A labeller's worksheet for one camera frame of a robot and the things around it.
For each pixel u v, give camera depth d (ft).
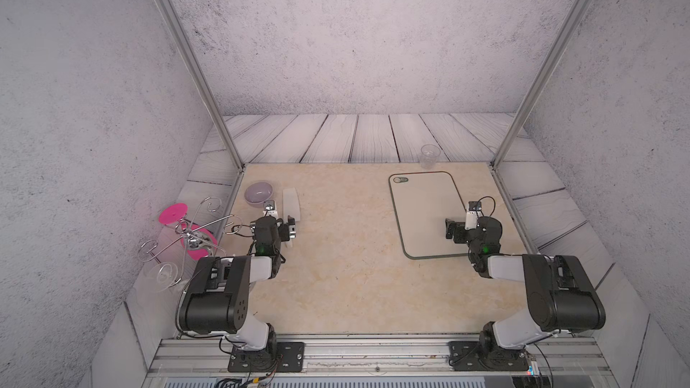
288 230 2.91
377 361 2.39
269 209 2.66
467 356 2.36
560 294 1.50
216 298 1.48
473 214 2.66
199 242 2.20
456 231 2.77
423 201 3.54
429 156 3.99
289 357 2.39
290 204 3.55
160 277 1.98
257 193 3.54
